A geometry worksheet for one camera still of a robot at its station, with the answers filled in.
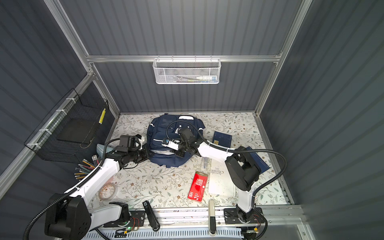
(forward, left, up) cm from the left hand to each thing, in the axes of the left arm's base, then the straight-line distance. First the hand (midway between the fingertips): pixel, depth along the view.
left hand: (154, 153), depth 84 cm
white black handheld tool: (-33, -30, -9) cm, 45 cm away
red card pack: (-16, -24, -15) cm, 32 cm away
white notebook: (-15, -37, -10) cm, 41 cm away
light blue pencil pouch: (+9, +37, -7) cm, 39 cm away
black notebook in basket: (+5, +35, +17) cm, 39 cm away
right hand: (+4, -11, -1) cm, 12 cm away
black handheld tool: (-30, 0, -10) cm, 31 cm away
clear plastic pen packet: (-3, -30, -10) cm, 31 cm away
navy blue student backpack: (+25, -4, -6) cm, 26 cm away
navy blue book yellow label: (+14, -43, -10) cm, 46 cm away
